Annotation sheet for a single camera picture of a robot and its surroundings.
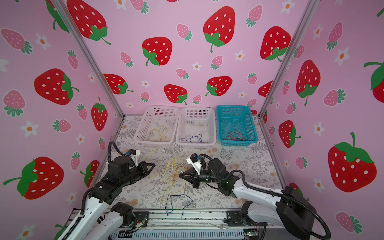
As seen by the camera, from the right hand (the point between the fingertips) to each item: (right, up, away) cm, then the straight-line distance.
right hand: (179, 177), depth 69 cm
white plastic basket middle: (+8, +24, +45) cm, 52 cm away
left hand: (-13, +5, +6) cm, 15 cm away
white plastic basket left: (-22, +25, +46) cm, 57 cm away
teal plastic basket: (+39, +24, +46) cm, 65 cm away
